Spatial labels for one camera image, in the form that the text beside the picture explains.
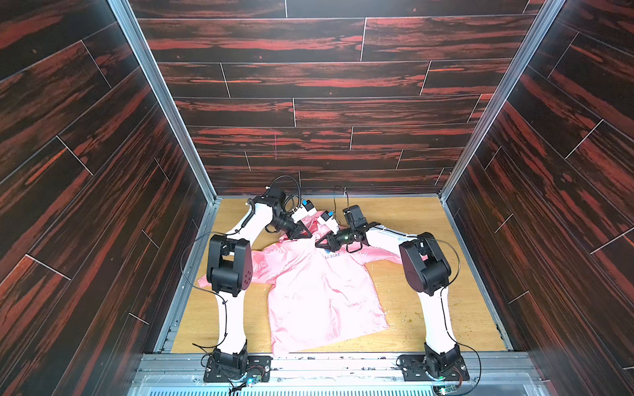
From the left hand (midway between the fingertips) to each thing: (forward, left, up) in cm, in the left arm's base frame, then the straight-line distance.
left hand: (310, 234), depth 92 cm
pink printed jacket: (-19, -2, -11) cm, 22 cm away
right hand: (+1, -4, -7) cm, 8 cm away
